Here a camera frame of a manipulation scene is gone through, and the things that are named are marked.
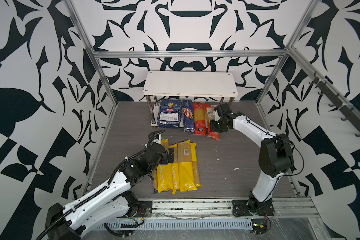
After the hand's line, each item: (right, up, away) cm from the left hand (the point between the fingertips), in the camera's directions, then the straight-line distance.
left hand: (167, 147), depth 76 cm
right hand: (+26, +10, +17) cm, 33 cm away
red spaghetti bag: (+19, +14, +24) cm, 34 cm away
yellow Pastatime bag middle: (+4, -19, +4) cm, 20 cm away
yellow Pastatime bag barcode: (+10, -15, +6) cm, 19 cm away
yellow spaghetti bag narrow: (+15, -12, +10) cm, 22 cm away
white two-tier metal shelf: (+15, +39, +34) cm, 54 cm away
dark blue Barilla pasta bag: (0, +17, +21) cm, 27 cm away
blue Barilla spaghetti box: (+12, +15, +23) cm, 30 cm away
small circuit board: (+43, -36, -5) cm, 57 cm away
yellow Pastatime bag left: (-2, -15, +7) cm, 17 cm away
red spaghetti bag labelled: (+25, +16, +20) cm, 36 cm away
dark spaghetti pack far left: (-7, -16, +6) cm, 19 cm away
